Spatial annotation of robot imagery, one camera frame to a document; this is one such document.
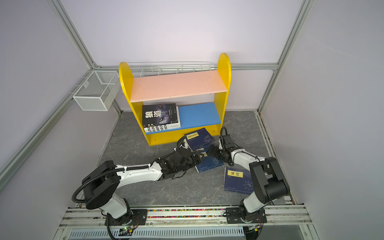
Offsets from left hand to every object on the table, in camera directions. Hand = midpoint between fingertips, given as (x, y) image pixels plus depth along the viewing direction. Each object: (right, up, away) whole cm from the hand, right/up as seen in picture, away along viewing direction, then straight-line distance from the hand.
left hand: (201, 160), depth 82 cm
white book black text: (-27, +18, +7) cm, 33 cm away
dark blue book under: (+5, -3, +6) cm, 8 cm away
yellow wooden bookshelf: (+8, +26, +17) cm, 32 cm away
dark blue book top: (-1, +11, +19) cm, 22 cm away
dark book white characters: (-26, +27, +8) cm, 38 cm away
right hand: (+8, +1, +11) cm, 14 cm away
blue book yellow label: (+21, -12, +3) cm, 25 cm away
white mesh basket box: (-68, +43, +18) cm, 82 cm away
